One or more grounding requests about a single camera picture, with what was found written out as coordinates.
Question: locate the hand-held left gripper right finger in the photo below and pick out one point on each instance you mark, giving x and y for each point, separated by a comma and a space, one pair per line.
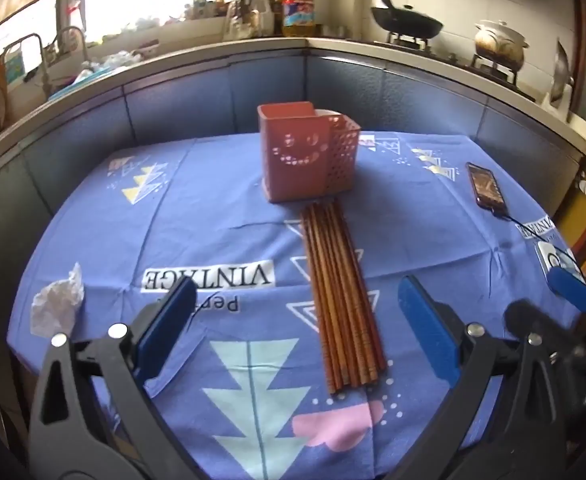
428, 330

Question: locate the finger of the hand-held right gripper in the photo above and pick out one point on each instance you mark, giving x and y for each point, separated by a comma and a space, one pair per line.
528, 317
570, 290

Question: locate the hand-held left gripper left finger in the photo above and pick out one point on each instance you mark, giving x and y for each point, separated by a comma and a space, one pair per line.
165, 320

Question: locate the group of wooden chopsticks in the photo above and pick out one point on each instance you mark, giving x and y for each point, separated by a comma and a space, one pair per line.
343, 310

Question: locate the pink plastic utensil holder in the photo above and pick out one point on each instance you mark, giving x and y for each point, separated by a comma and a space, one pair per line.
293, 160

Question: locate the small white device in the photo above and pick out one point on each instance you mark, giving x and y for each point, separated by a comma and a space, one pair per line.
543, 252

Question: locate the blue printed tablecloth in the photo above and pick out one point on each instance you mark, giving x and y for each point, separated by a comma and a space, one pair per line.
173, 220

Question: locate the crumpled white tissue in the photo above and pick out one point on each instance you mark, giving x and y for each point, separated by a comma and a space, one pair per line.
55, 305

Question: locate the smartphone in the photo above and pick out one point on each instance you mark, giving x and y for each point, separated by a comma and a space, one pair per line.
485, 185

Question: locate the steel pot lid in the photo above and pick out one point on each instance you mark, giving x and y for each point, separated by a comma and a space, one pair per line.
560, 75

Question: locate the gas stove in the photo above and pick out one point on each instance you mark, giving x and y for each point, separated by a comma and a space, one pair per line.
498, 71

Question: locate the blue plastic tray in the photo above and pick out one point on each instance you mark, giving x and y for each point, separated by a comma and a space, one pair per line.
73, 85

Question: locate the white clay pot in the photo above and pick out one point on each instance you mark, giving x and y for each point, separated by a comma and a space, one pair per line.
500, 45

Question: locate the metal faucet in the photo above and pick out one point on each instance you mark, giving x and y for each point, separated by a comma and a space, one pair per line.
44, 77
84, 42

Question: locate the kitchen countertop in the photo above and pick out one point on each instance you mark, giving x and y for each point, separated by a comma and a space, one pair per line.
223, 47

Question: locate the black wok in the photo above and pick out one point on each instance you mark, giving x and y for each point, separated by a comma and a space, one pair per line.
408, 22

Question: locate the cooking oil bottle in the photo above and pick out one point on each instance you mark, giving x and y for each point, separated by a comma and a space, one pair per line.
298, 15

